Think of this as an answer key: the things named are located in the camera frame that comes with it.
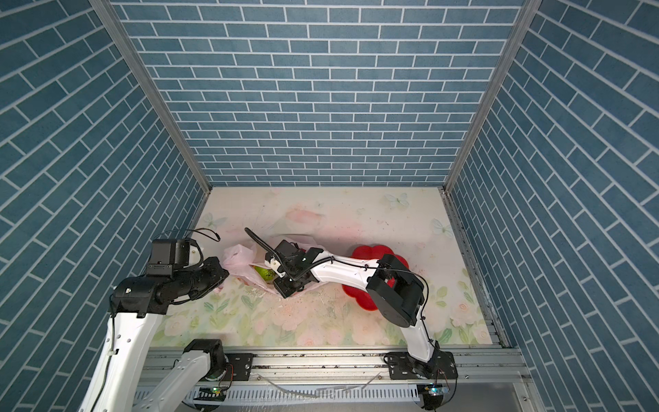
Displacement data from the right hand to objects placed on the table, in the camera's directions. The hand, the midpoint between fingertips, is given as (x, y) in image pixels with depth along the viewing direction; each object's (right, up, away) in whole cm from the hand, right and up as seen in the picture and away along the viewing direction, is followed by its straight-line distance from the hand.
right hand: (276, 288), depth 83 cm
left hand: (-9, +9, -13) cm, 18 cm away
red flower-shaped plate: (+33, +9, +13) cm, 36 cm away
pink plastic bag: (-8, +11, -10) cm, 17 cm away
